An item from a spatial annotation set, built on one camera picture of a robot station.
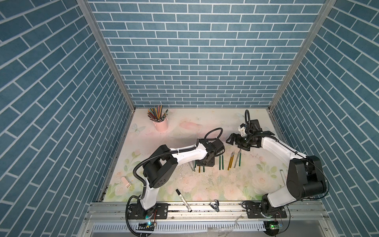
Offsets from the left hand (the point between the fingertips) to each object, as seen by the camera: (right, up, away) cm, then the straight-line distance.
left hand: (211, 166), depth 88 cm
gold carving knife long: (-7, -2, +1) cm, 7 cm away
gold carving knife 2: (+13, +2, +4) cm, 13 cm away
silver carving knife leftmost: (-12, 0, +3) cm, 12 cm away
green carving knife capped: (+6, +1, +3) cm, 7 cm away
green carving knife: (+19, +3, +6) cm, 20 cm away
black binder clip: (+2, -17, -12) cm, 21 cm away
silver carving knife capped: (+17, +3, +6) cm, 18 cm away
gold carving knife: (+15, +3, +6) cm, 16 cm away
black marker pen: (-15, -15, -11) cm, 24 cm away
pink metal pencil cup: (-32, +23, +13) cm, 42 cm away
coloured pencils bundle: (-37, +32, +11) cm, 50 cm away
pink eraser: (-48, -7, -7) cm, 49 cm away
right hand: (+14, +13, +2) cm, 19 cm away
